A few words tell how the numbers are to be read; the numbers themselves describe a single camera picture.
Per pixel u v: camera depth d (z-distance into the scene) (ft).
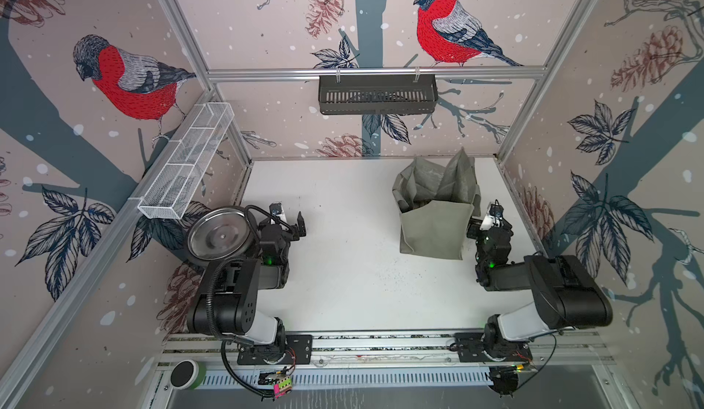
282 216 2.61
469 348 2.39
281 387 2.16
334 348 2.46
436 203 2.39
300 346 2.44
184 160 2.58
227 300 1.45
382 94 3.50
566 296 1.47
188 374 2.18
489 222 2.57
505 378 2.32
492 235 2.55
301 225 2.81
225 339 1.50
